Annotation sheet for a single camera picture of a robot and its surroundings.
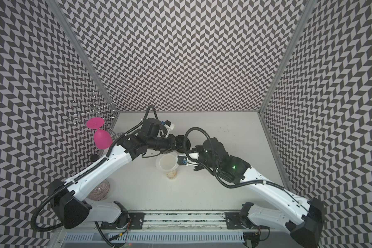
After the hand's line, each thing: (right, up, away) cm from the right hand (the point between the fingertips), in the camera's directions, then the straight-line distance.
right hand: (188, 152), depth 69 cm
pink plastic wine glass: (-43, +5, +7) cm, 44 cm away
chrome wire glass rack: (-63, +21, +20) cm, 69 cm away
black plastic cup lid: (-2, +4, +2) cm, 5 cm away
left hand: (-2, +2, +1) cm, 3 cm away
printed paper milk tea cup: (-9, -15, +12) cm, 22 cm away
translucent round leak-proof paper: (-11, -6, +7) cm, 14 cm away
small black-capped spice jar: (-50, -5, +12) cm, 52 cm away
